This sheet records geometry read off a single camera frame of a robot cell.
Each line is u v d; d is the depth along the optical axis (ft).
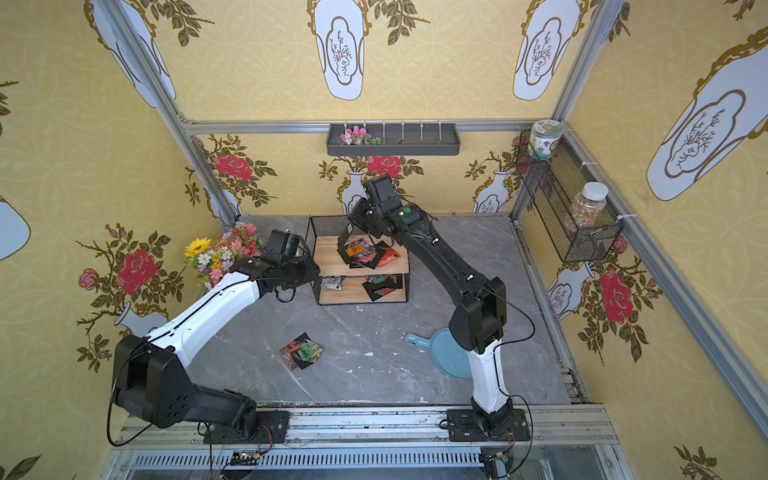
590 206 2.14
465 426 2.40
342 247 2.83
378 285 3.21
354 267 2.81
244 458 2.40
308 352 2.79
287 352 2.82
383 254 2.87
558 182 3.03
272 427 2.42
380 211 2.07
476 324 1.63
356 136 2.88
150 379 1.36
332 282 3.25
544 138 2.78
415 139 3.04
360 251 2.89
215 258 2.88
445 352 2.81
